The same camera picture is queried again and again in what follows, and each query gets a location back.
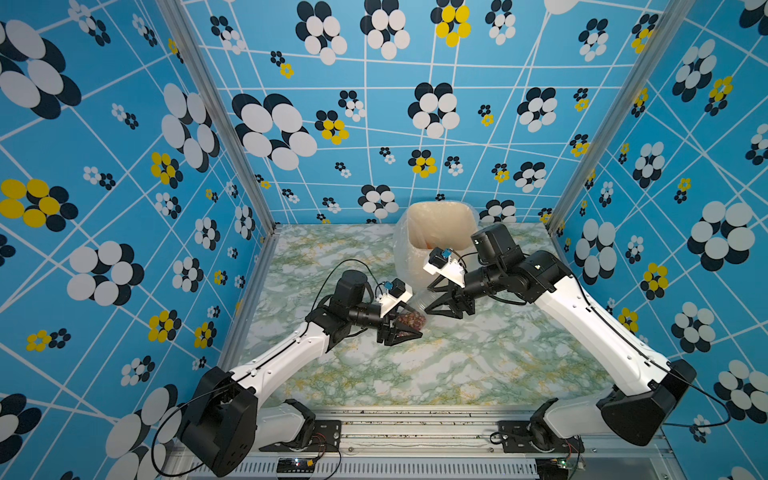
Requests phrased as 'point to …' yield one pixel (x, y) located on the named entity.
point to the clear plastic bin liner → (424, 227)
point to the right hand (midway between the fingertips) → (434, 295)
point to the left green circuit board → (295, 465)
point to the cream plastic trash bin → (424, 225)
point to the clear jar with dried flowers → (412, 319)
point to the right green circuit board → (552, 468)
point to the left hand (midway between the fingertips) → (421, 322)
